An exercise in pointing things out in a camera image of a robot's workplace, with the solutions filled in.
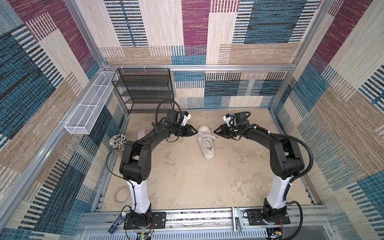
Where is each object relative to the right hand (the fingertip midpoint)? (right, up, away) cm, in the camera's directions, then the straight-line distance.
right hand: (216, 133), depth 94 cm
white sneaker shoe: (-6, -10, -5) cm, 12 cm away
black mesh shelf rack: (-49, +30, +17) cm, 60 cm away
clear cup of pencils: (-55, -4, -13) cm, 56 cm away
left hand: (-13, +2, -3) cm, 13 cm away
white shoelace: (-6, -2, +1) cm, 7 cm away
